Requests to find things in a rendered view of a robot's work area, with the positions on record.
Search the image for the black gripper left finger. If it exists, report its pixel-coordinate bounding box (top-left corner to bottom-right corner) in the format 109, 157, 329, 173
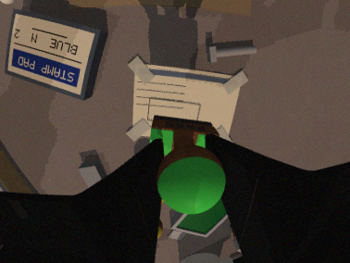
0, 139, 165, 263

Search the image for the cream mug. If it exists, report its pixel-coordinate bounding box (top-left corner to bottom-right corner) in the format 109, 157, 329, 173
180, 252, 233, 263

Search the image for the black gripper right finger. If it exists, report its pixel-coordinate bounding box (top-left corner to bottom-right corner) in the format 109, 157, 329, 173
205, 135, 350, 263

